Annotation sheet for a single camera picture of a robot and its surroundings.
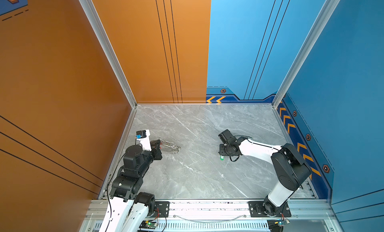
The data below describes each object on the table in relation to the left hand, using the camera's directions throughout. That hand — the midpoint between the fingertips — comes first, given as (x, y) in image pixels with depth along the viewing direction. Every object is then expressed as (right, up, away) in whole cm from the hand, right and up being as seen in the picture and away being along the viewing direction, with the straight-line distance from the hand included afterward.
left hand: (160, 139), depth 71 cm
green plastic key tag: (+33, -15, +20) cm, 42 cm away
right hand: (+33, -11, +22) cm, 41 cm away
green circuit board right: (+56, -41, -1) cm, 69 cm away
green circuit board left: (-5, -41, 0) cm, 41 cm away
